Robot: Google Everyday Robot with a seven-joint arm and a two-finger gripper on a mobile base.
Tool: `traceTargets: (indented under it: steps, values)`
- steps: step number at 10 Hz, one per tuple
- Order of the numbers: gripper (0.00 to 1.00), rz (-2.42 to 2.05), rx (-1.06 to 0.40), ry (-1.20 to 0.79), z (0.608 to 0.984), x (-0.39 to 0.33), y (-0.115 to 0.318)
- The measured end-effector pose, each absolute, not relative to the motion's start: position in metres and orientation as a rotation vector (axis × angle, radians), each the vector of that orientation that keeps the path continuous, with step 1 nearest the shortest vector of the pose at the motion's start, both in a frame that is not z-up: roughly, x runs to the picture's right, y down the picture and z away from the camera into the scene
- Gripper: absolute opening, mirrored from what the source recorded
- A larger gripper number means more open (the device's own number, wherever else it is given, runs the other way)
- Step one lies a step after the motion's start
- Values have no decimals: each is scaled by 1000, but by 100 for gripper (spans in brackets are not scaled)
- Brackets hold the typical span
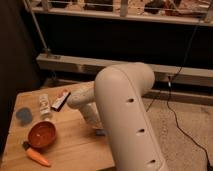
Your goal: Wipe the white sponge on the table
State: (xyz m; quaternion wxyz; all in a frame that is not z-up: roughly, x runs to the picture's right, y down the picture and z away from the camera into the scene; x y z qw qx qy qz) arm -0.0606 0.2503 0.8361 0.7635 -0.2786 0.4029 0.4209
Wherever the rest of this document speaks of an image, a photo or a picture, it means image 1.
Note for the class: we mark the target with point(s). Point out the red white black box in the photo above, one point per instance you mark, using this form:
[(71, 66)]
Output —
[(60, 100)]

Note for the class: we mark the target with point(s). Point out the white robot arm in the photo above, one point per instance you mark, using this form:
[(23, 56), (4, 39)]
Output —
[(115, 100)]

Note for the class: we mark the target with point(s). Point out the metal rack frame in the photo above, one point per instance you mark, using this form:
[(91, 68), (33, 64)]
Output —
[(86, 42)]

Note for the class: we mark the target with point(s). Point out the orange bowl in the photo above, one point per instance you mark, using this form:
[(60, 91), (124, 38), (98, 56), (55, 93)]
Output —
[(42, 134)]

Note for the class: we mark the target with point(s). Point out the orange toy carrot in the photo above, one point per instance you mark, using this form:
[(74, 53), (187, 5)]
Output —
[(34, 155)]

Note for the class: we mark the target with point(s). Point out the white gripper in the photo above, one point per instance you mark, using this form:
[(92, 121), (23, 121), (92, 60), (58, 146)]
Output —
[(91, 117)]

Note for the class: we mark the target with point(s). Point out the clear plastic bottle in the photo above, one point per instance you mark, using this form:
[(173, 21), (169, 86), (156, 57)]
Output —
[(44, 107)]

